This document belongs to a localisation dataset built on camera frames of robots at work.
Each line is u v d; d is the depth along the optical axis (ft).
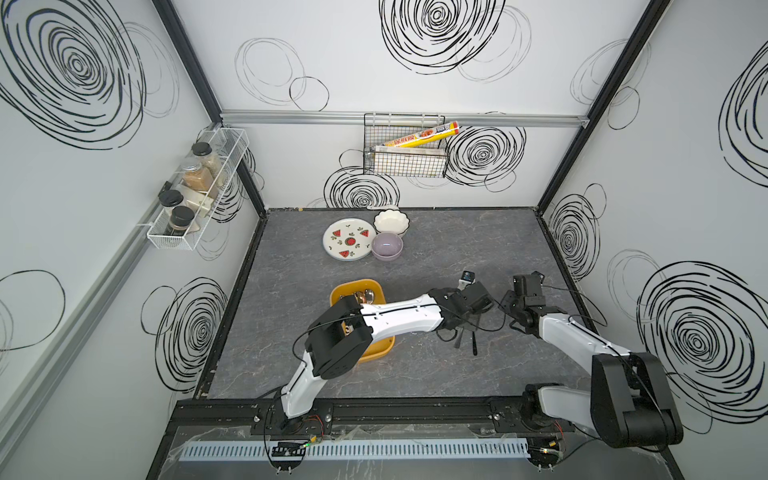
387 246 3.46
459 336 2.85
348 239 3.64
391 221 3.79
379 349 2.65
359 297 3.05
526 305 2.28
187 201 2.25
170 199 2.03
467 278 2.52
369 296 3.08
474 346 2.83
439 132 2.92
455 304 2.10
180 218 2.01
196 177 2.32
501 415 2.42
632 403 1.36
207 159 2.43
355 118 3.00
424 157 2.84
